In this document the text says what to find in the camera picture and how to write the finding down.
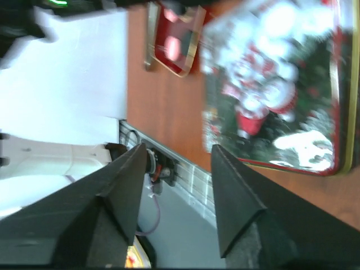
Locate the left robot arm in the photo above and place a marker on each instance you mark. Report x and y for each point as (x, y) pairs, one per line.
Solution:
(63, 93)

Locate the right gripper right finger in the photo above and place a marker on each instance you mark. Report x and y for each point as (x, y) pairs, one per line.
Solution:
(262, 225)

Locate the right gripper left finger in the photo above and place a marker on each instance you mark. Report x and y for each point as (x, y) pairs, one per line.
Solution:
(90, 223)

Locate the dark red tray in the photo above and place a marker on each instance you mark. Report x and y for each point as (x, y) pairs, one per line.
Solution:
(161, 23)

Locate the pink cookie lower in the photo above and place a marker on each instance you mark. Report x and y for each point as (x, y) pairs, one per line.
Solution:
(172, 48)

